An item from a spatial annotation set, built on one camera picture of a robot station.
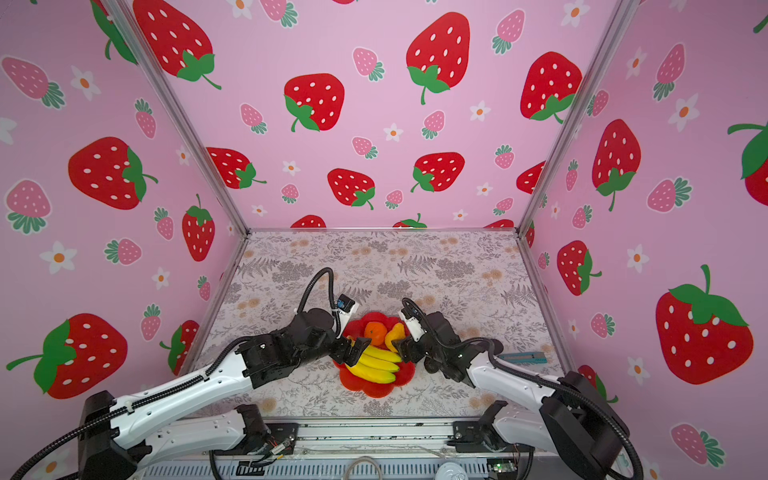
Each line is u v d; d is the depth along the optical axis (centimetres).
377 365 82
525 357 88
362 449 73
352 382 82
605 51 74
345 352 65
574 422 41
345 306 64
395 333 87
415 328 75
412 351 74
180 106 85
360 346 65
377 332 86
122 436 40
